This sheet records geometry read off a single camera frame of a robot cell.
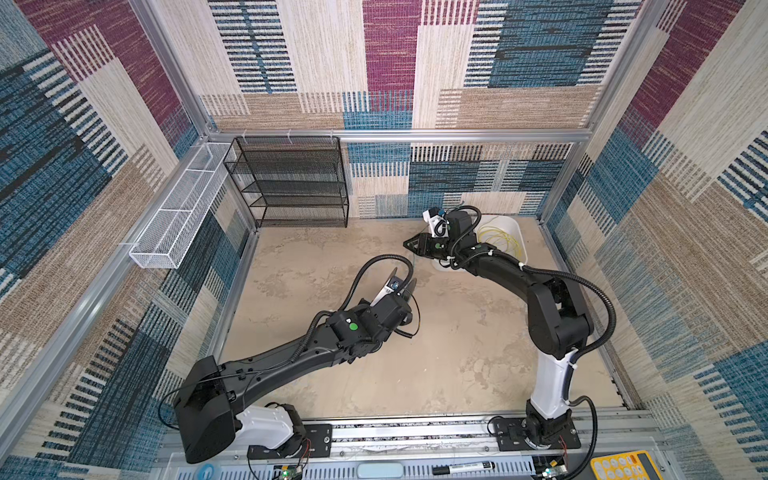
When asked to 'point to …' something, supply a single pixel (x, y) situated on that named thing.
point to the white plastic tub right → (510, 225)
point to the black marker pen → (462, 467)
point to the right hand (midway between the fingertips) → (407, 246)
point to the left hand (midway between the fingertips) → (380, 305)
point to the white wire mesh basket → (166, 239)
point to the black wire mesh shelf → (291, 182)
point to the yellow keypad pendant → (635, 465)
